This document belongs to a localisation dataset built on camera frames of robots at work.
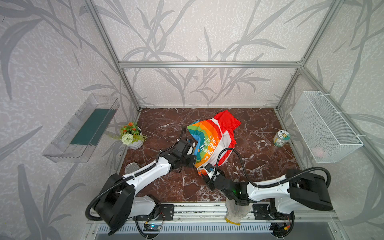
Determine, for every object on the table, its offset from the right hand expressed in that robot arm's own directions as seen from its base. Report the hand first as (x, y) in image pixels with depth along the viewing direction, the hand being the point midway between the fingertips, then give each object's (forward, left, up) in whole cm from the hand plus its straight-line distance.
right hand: (205, 166), depth 81 cm
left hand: (+6, +5, -1) cm, 8 cm away
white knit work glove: (-21, -15, -8) cm, 27 cm away
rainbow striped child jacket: (+18, -7, -2) cm, 19 cm away
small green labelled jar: (+19, -48, -2) cm, 52 cm away
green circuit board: (-27, +25, -9) cm, 38 cm away
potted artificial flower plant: (+16, +43, +6) cm, 47 cm away
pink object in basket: (+3, -56, +11) cm, 57 cm away
